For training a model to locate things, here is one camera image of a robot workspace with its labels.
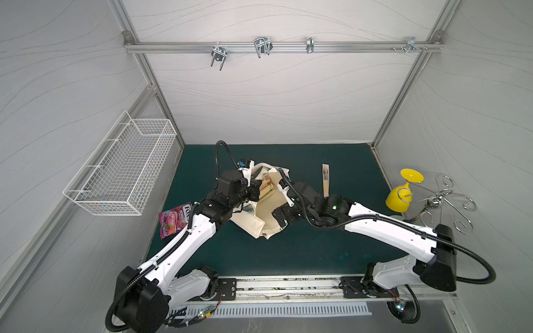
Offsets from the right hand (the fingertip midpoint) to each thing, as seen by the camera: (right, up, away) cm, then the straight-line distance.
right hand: (282, 206), depth 74 cm
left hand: (-9, +9, +3) cm, 13 cm away
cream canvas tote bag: (-9, -4, -2) cm, 10 cm away
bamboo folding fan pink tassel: (+24, +7, +30) cm, 39 cm away
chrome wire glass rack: (+50, +4, -8) cm, 50 cm away
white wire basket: (-55, +11, -6) cm, 57 cm away
